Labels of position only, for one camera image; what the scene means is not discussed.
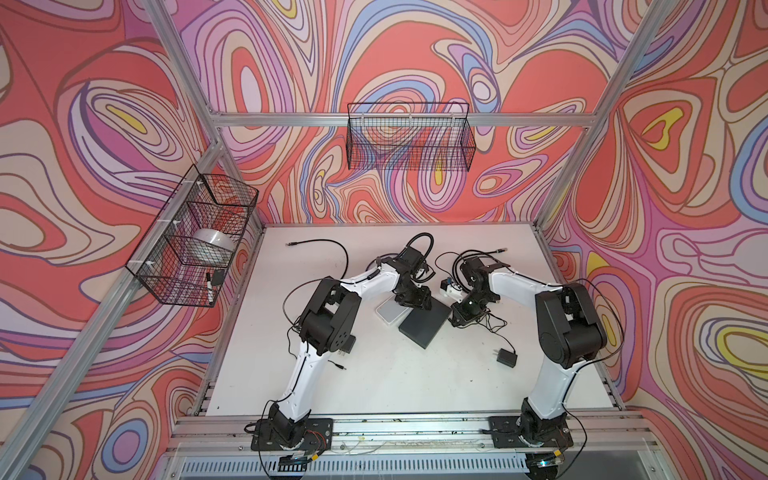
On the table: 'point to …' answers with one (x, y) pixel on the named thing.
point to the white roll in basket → (215, 237)
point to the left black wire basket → (190, 248)
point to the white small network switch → (390, 310)
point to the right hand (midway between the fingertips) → (459, 327)
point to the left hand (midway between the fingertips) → (429, 305)
